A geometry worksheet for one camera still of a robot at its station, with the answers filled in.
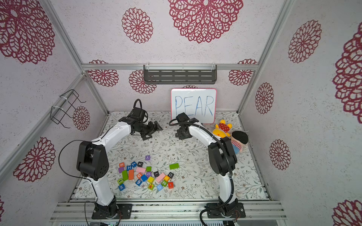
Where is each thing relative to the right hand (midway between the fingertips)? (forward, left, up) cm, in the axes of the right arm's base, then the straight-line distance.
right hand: (183, 133), depth 95 cm
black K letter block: (-19, +27, -7) cm, 34 cm away
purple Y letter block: (-15, +23, -7) cm, 28 cm away
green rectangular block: (-19, +5, -9) cm, 22 cm away
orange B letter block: (-27, +9, -8) cm, 30 cm away
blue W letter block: (-33, +34, -7) cm, 49 cm away
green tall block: (-26, +35, -7) cm, 44 cm away
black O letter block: (-25, +7, -8) cm, 27 cm away
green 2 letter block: (-30, +10, -8) cm, 33 cm away
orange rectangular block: (-26, +32, -9) cm, 42 cm away
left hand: (-3, +16, +5) cm, 17 cm away
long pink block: (-27, +13, -9) cm, 31 cm away
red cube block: (-32, +6, -7) cm, 33 cm away
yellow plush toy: (+7, -28, -4) cm, 29 cm away
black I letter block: (-25, +16, -7) cm, 30 cm away
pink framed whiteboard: (+24, -12, +5) cm, 28 cm away
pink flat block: (-23, +26, -8) cm, 35 cm away
